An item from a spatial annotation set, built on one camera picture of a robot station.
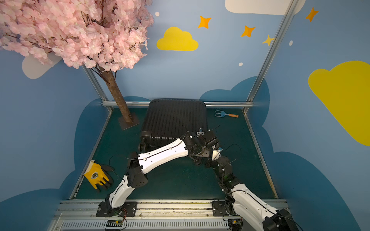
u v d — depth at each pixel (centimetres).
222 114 119
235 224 73
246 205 53
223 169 62
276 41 82
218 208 75
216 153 74
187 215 73
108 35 51
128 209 74
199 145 54
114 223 73
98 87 105
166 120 86
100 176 84
